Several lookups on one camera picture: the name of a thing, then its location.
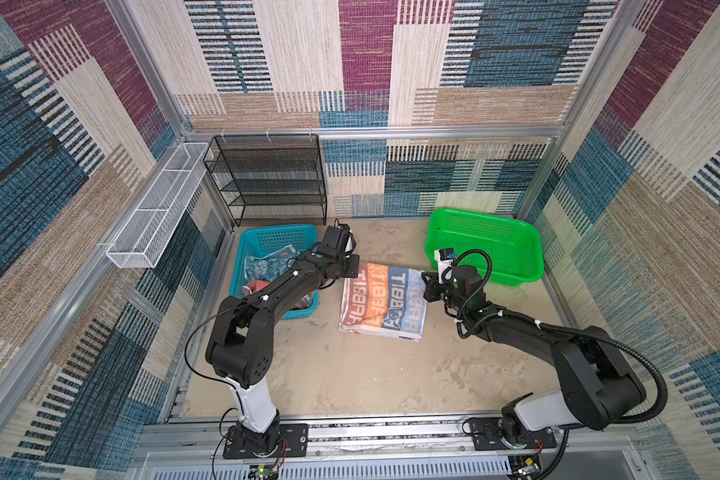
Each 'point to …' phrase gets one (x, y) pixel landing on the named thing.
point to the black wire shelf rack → (272, 179)
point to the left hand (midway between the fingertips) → (354, 259)
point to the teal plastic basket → (262, 240)
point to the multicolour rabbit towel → (384, 301)
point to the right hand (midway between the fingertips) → (423, 277)
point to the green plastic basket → (514, 246)
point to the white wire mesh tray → (142, 238)
